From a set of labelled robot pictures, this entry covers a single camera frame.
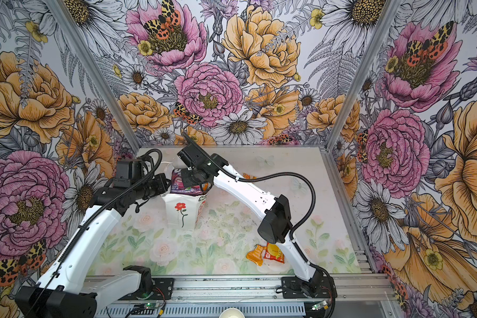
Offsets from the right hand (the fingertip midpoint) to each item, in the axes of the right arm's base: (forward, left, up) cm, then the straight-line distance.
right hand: (189, 185), depth 80 cm
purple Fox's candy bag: (-1, +4, +2) cm, 5 cm away
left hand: (-3, +6, +2) cm, 7 cm away
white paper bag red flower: (-10, +2, -4) cm, 10 cm away
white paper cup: (-40, -16, -15) cm, 46 cm away
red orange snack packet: (-20, -31, -19) cm, 42 cm away
